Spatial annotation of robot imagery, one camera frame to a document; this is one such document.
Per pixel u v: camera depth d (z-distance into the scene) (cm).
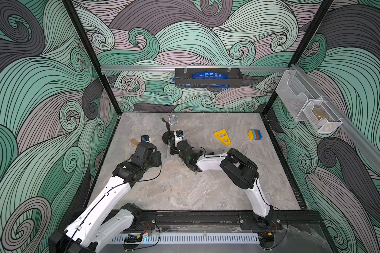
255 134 104
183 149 71
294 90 93
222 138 104
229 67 93
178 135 79
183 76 92
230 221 75
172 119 80
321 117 66
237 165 54
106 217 45
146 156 57
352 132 58
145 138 67
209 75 92
